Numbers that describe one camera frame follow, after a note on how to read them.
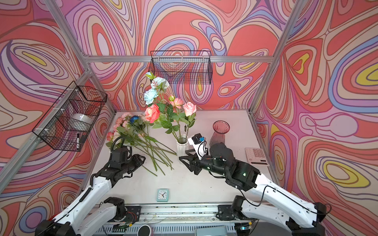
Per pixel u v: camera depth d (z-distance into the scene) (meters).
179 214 0.75
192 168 0.54
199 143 0.51
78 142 0.72
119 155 0.63
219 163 0.49
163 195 0.78
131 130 1.01
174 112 0.67
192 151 0.61
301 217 0.39
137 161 0.74
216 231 0.68
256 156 0.93
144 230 0.65
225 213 0.73
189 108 0.57
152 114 0.57
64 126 0.72
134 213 0.73
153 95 0.60
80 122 0.70
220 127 0.87
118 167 0.63
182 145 0.75
